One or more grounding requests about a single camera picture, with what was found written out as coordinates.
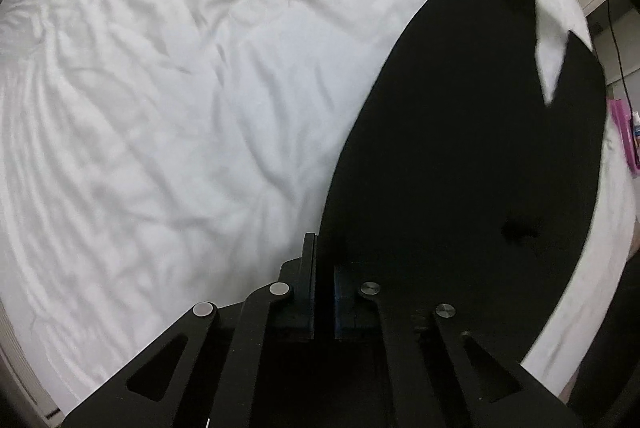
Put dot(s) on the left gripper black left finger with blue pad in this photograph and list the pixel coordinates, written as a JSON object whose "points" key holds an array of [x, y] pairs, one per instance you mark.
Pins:
{"points": [[202, 371]]}

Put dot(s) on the black pants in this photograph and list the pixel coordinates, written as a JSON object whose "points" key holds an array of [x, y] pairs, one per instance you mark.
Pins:
{"points": [[462, 182]]}

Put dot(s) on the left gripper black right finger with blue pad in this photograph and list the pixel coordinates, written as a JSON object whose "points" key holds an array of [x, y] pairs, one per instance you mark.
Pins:
{"points": [[408, 359]]}

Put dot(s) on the small white bottle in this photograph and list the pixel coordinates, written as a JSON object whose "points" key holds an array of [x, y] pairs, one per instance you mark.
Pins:
{"points": [[635, 123]]}

